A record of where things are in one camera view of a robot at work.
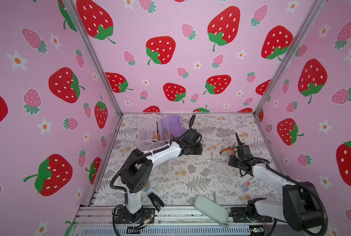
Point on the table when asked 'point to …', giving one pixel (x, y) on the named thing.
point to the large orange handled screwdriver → (158, 132)
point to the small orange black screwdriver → (153, 135)
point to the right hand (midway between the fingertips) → (233, 159)
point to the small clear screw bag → (248, 184)
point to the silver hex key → (211, 156)
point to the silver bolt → (214, 196)
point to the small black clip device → (157, 201)
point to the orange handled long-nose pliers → (229, 148)
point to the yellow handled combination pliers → (165, 132)
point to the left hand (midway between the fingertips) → (201, 149)
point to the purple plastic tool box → (154, 131)
